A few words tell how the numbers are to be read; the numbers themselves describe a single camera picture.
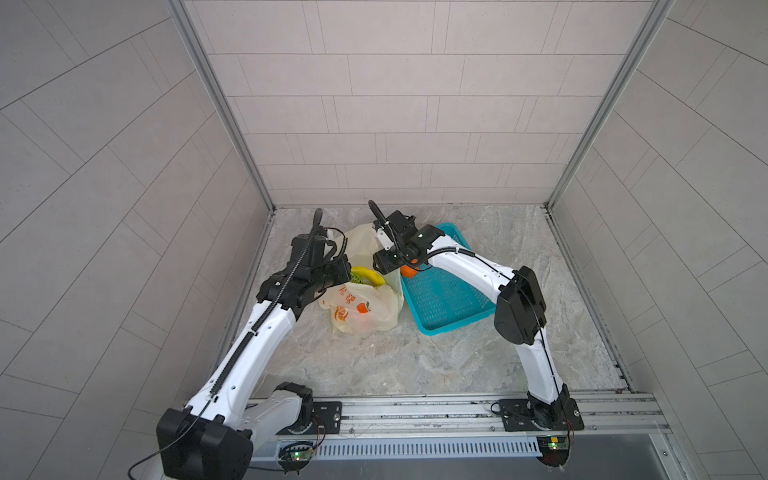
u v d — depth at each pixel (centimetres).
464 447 145
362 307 74
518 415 70
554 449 67
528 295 53
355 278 89
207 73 81
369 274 93
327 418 71
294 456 64
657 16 72
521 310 51
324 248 59
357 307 75
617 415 72
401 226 69
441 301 91
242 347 43
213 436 35
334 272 65
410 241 64
